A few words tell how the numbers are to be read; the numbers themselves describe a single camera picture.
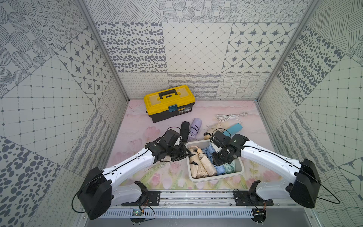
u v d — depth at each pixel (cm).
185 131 99
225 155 65
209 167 74
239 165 73
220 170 73
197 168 72
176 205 73
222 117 106
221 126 98
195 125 100
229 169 76
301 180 39
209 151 82
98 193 39
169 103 97
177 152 68
